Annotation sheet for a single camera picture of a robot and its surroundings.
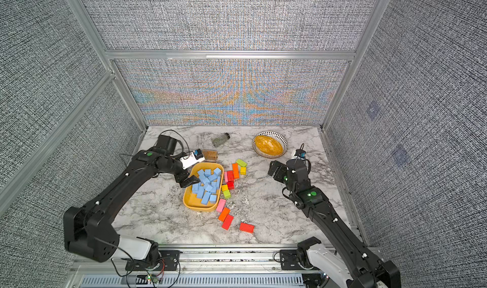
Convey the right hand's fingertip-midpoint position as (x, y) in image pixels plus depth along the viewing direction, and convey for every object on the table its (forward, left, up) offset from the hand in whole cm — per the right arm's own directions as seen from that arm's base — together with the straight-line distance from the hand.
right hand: (279, 161), depth 79 cm
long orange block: (+9, +19, -20) cm, 29 cm away
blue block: (+3, +36, -17) cm, 40 cm away
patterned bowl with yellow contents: (+21, +1, -14) cm, 25 cm away
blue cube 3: (-9, +29, -17) cm, 35 cm away
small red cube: (-1, +21, -19) cm, 29 cm away
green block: (+12, +16, -20) cm, 28 cm away
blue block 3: (0, +33, -17) cm, 37 cm away
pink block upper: (+2, +24, -17) cm, 30 cm away
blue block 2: (+2, +30, -18) cm, 36 cm away
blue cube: (+5, +33, -17) cm, 37 cm away
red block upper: (+3, +22, -19) cm, 29 cm away
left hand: (-1, +36, -4) cm, 36 cm away
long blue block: (-3, +29, -18) cm, 35 cm away
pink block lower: (-12, +25, -18) cm, 33 cm away
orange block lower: (-15, +24, -20) cm, 35 cm away
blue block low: (-6, +36, -19) cm, 41 cm away
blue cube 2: (+5, +28, -16) cm, 33 cm away
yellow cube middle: (-4, +24, -17) cm, 30 cm away
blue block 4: (-4, +38, -17) cm, 42 cm away
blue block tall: (-8, +33, -19) cm, 39 cm away
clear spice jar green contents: (+27, +28, -18) cm, 43 cm away
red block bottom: (-21, +13, -20) cm, 32 cm away
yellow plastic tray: (-9, +40, -19) cm, 45 cm away
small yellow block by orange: (+7, +15, -19) cm, 25 cm away
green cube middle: (-7, +23, -18) cm, 30 cm away
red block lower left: (-19, +22, -20) cm, 35 cm away
